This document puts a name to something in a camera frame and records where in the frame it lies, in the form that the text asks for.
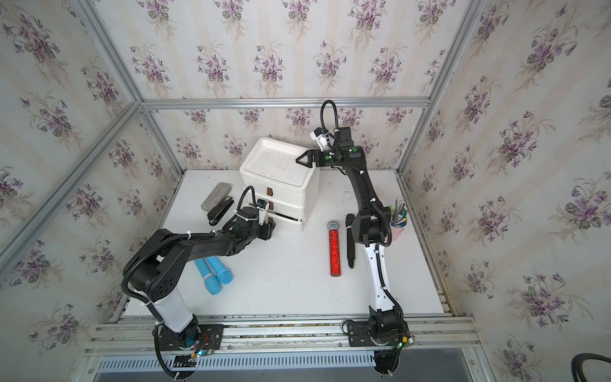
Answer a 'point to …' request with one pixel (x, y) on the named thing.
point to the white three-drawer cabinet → (285, 187)
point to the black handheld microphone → (350, 228)
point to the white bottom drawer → (286, 223)
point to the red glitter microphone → (334, 248)
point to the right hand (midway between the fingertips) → (308, 161)
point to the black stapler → (214, 214)
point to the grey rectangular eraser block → (218, 194)
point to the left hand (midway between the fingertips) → (269, 222)
